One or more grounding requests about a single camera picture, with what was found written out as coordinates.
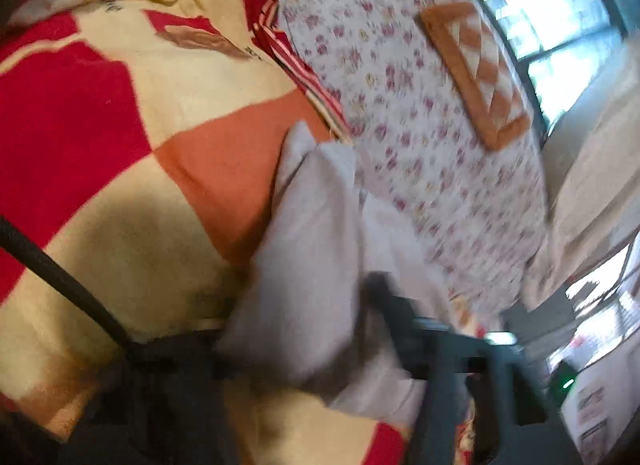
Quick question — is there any window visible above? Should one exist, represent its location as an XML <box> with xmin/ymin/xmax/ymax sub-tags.
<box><xmin>442</xmin><ymin>0</ymin><xmax>628</xmax><ymax>133</ymax></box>

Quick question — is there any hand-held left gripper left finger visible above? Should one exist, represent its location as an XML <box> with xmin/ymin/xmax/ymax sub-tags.
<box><xmin>62</xmin><ymin>332</ymin><xmax>243</xmax><ymax>465</ymax></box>

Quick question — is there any beige curtain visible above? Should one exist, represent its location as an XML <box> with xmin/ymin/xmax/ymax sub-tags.
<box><xmin>520</xmin><ymin>45</ymin><xmax>640</xmax><ymax>311</ymax></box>

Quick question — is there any black cable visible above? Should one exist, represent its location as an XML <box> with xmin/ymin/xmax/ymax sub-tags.
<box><xmin>0</xmin><ymin>215</ymin><xmax>136</xmax><ymax>351</ymax></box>

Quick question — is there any white device with green light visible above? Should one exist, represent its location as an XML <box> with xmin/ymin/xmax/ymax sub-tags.
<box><xmin>547</xmin><ymin>240</ymin><xmax>640</xmax><ymax>465</ymax></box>

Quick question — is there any beige zip jacket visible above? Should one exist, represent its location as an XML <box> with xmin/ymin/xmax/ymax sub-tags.
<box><xmin>215</xmin><ymin>120</ymin><xmax>473</xmax><ymax>428</ymax></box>

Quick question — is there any red yellow checkered blanket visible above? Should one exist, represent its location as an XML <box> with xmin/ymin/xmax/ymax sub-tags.
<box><xmin>0</xmin><ymin>0</ymin><xmax>481</xmax><ymax>465</ymax></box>

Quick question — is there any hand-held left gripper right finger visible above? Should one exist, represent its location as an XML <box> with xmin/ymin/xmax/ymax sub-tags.
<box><xmin>362</xmin><ymin>271</ymin><xmax>553</xmax><ymax>465</ymax></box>

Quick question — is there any orange diamond-pattern mat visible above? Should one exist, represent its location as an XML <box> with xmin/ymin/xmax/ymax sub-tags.
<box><xmin>419</xmin><ymin>0</ymin><xmax>532</xmax><ymax>152</ymax></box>

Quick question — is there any floral quilt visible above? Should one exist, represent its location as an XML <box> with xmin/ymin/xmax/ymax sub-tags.
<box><xmin>272</xmin><ymin>0</ymin><xmax>551</xmax><ymax>316</ymax></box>

